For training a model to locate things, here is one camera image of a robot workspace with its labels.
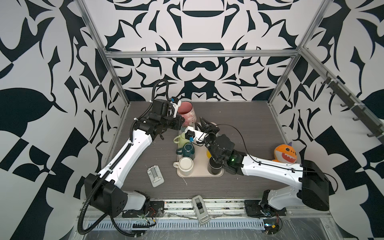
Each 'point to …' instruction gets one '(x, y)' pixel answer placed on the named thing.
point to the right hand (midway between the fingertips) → (203, 117)
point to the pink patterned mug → (186, 110)
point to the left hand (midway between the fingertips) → (183, 116)
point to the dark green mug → (187, 150)
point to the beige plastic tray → (200, 168)
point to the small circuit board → (271, 226)
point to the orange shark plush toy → (285, 153)
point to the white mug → (185, 165)
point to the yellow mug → (208, 154)
